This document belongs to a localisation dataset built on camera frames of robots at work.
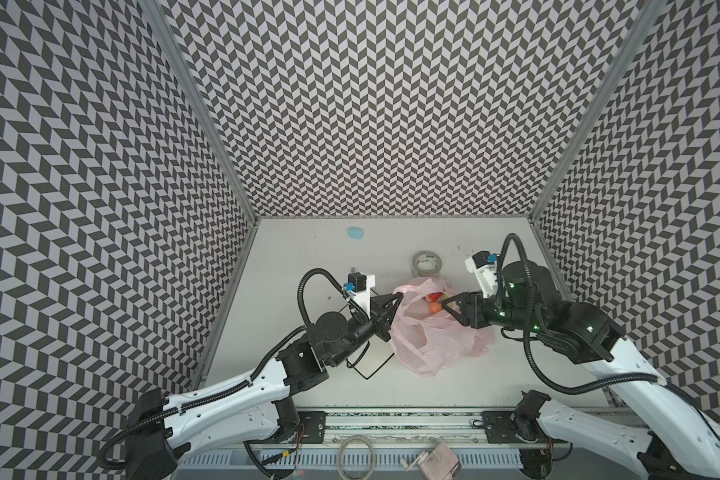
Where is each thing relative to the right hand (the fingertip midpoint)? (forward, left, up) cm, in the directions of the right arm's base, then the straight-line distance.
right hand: (450, 314), depth 64 cm
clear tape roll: (+32, -1, -25) cm, 41 cm away
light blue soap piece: (+49, +24, -27) cm, 61 cm away
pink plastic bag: (-2, +4, -10) cm, 11 cm away
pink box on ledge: (-25, +3, -21) cm, 33 cm away
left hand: (+3, +10, +2) cm, 11 cm away
